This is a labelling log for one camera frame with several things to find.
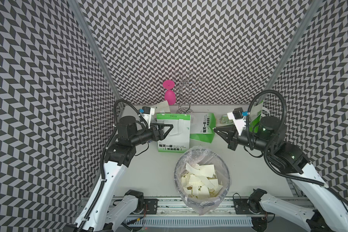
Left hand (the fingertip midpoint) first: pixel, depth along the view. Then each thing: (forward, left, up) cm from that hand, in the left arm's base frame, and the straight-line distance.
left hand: (168, 127), depth 65 cm
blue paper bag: (+19, +5, -7) cm, 21 cm away
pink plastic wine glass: (+33, +2, -10) cm, 34 cm away
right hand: (-6, -20, +5) cm, 21 cm away
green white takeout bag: (+5, -4, -18) cm, 19 cm away
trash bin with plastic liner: (-9, -15, -10) cm, 20 cm away
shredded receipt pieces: (-18, -15, -17) cm, 29 cm away
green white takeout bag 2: (+17, -19, -23) cm, 34 cm away
